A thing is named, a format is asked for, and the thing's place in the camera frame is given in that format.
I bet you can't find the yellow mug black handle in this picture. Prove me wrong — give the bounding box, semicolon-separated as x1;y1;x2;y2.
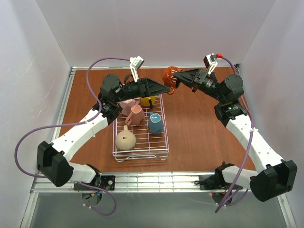
140;96;156;109

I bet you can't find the dark glossy orange mug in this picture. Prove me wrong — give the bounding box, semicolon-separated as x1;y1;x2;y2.
162;66;182;95

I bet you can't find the pale pink faceted mug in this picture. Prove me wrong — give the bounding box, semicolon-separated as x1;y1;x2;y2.
119;98;140;116

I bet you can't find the salmon pink floral mug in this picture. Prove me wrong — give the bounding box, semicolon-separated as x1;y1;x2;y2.
124;104;145;126

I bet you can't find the blue floral mug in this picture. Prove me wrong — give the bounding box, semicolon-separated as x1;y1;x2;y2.
148;112;164;135

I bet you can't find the beige ceramic mug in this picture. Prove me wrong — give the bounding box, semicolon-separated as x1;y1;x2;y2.
115;125;136;151

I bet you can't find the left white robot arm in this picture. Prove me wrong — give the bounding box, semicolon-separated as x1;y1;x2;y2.
37;74;170;187

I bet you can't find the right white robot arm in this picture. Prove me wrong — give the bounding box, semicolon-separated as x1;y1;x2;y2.
172;68;297;202

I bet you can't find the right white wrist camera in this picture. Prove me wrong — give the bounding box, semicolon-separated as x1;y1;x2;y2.
203;53;223;76

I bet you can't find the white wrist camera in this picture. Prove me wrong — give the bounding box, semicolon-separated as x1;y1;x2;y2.
203;53;223;76
129;56;144;82

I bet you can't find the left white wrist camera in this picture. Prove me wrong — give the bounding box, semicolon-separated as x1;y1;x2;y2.
129;56;144;82

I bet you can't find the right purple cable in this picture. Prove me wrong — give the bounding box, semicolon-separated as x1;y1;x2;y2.
215;57;256;214

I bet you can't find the white wire dish rack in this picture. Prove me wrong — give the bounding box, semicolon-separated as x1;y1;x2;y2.
112;95;169;162

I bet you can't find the aluminium front rail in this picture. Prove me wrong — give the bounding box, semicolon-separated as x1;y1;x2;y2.
30;171;252;193

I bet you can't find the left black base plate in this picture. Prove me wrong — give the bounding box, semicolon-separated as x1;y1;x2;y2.
73;175;116;191

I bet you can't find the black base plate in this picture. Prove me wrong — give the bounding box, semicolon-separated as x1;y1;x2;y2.
73;175;116;191
194;174;228;190

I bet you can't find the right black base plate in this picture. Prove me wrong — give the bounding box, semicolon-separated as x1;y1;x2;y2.
194;174;228;190

